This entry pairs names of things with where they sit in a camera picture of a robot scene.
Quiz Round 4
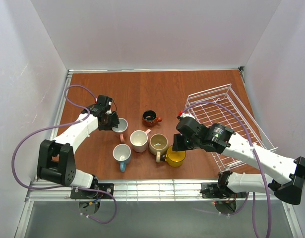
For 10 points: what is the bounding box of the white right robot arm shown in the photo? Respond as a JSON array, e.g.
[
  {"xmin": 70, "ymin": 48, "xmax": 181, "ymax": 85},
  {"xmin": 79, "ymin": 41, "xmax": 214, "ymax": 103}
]
[{"xmin": 173, "ymin": 114, "xmax": 305, "ymax": 205}]

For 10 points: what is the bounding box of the beige round mug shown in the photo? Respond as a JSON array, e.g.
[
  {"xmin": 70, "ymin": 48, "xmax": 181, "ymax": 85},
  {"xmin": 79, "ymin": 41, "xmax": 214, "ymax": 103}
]
[{"xmin": 148, "ymin": 134, "xmax": 169, "ymax": 163}]

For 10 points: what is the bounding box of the pink floral textured mug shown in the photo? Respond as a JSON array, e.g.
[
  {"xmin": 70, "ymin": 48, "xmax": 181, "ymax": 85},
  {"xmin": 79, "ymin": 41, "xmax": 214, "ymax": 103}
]
[{"xmin": 112, "ymin": 118, "xmax": 128, "ymax": 144}]

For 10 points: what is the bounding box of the pale pink faceted mug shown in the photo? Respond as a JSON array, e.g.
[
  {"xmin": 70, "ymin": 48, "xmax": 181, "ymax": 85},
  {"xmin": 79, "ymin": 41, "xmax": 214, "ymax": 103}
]
[{"xmin": 130, "ymin": 129, "xmax": 151, "ymax": 153}]

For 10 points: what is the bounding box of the blue floral mug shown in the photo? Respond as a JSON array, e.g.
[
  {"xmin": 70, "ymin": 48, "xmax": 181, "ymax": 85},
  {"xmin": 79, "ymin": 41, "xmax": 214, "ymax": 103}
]
[{"xmin": 113, "ymin": 144, "xmax": 131, "ymax": 172}]

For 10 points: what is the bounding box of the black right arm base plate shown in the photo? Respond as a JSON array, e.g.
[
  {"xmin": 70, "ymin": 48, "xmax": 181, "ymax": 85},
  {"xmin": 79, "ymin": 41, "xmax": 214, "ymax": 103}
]
[{"xmin": 200, "ymin": 183, "xmax": 237, "ymax": 199}]

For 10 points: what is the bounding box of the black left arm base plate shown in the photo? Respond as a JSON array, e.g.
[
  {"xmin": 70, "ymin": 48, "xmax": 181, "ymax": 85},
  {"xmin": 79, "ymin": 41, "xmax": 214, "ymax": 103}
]
[{"xmin": 69, "ymin": 182, "xmax": 115, "ymax": 199}]

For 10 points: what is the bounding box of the white wire dish rack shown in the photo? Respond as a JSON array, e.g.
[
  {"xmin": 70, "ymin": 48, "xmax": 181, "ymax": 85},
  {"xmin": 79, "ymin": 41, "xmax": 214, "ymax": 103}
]
[{"xmin": 185, "ymin": 83, "xmax": 277, "ymax": 174}]

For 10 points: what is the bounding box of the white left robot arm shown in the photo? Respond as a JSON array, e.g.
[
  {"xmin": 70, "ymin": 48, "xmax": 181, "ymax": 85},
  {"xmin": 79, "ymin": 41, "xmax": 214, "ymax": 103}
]
[{"xmin": 37, "ymin": 95, "xmax": 120, "ymax": 188}]

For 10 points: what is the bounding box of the orange black patterned mug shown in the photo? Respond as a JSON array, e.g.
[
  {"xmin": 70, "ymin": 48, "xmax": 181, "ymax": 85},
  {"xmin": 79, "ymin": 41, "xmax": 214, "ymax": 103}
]
[{"xmin": 142, "ymin": 110, "xmax": 163, "ymax": 126}]

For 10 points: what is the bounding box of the yellow enamel mug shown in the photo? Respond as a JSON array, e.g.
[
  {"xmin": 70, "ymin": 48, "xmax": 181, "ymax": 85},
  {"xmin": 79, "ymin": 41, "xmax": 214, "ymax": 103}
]
[{"xmin": 160, "ymin": 145, "xmax": 186, "ymax": 167}]

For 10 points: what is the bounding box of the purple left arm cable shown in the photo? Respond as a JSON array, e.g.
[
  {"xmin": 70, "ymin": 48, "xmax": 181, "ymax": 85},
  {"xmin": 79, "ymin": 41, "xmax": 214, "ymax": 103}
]
[{"xmin": 11, "ymin": 84, "xmax": 118, "ymax": 225}]

